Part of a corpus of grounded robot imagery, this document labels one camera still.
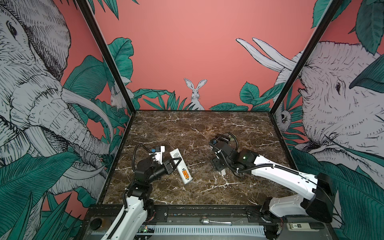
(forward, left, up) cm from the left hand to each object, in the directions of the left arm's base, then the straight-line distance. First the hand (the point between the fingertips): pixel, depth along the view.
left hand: (180, 159), depth 73 cm
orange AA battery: (-6, -2, -6) cm, 9 cm away
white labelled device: (-29, -60, -13) cm, 68 cm away
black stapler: (+27, -29, -19) cm, 44 cm away
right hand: (+2, -18, -2) cm, 18 cm away
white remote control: (-2, 0, -3) cm, 3 cm away
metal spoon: (-25, -12, -18) cm, 33 cm away
